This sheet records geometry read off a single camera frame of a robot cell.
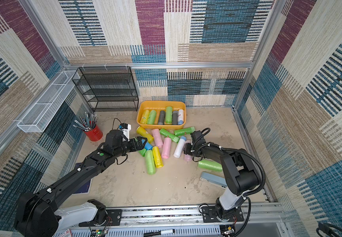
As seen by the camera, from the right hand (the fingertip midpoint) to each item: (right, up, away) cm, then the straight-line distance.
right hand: (189, 152), depth 96 cm
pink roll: (-21, +9, +4) cm, 23 cm away
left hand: (-27, +9, -15) cm, 32 cm away
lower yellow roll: (-20, -2, -4) cm, 20 cm away
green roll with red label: (-3, +13, +7) cm, 15 cm away
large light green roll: (-26, +22, +15) cm, 37 cm away
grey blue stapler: (+13, -12, -14) cm, 23 cm away
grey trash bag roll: (-9, +22, +14) cm, 28 cm away
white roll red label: (-5, +23, +16) cm, 28 cm away
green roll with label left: (-29, +1, -4) cm, 29 cm away
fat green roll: (+10, -5, -10) cm, 15 cm away
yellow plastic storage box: (-21, +32, +22) cm, 44 cm away
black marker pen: (-14, -32, -27) cm, 44 cm away
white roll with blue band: (-6, +3, 0) cm, 7 cm away
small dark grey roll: (-19, +21, +13) cm, 31 cm away
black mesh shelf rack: (-57, +43, +12) cm, 73 cm away
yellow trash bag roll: (-31, +24, +15) cm, 42 cm away
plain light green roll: (-14, +25, +16) cm, 32 cm away
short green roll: (-15, +11, +6) cm, 20 cm away
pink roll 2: (-15, +5, 0) cm, 15 cm away
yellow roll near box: (-31, +12, +6) cm, 33 cm away
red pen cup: (-61, +11, +1) cm, 62 cm away
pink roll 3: (-2, -3, -5) cm, 6 cm away
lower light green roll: (-24, -5, -8) cm, 25 cm away
